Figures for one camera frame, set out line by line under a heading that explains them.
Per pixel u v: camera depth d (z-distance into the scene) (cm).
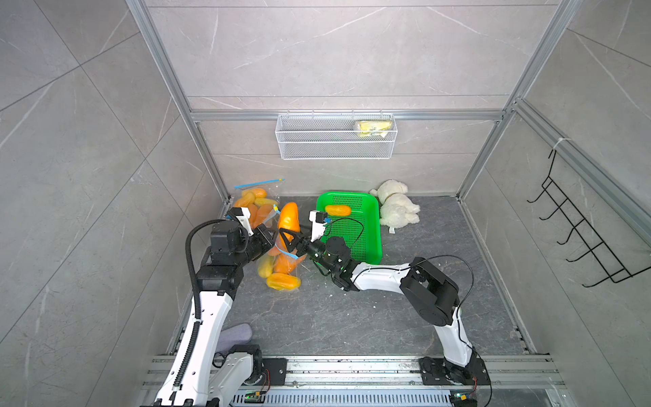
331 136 101
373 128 85
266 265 90
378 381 73
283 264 84
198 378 39
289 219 75
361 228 111
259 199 114
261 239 63
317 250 73
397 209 101
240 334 78
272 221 76
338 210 108
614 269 59
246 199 113
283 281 87
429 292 52
